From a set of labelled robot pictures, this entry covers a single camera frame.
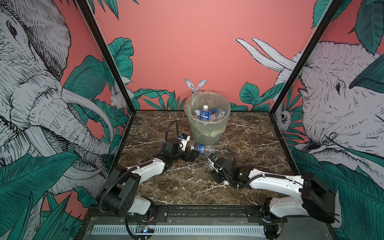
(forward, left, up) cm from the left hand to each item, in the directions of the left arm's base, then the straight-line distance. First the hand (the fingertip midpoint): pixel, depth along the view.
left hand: (193, 149), depth 87 cm
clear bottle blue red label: (+21, -3, +9) cm, 23 cm away
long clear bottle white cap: (+17, -18, +12) cm, 28 cm away
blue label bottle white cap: (+16, -7, +13) cm, 22 cm away
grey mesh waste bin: (+11, -4, -5) cm, 13 cm away
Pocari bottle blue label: (+3, -4, -5) cm, 8 cm away
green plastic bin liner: (+27, -15, +13) cm, 33 cm away
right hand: (-11, -10, -4) cm, 15 cm away
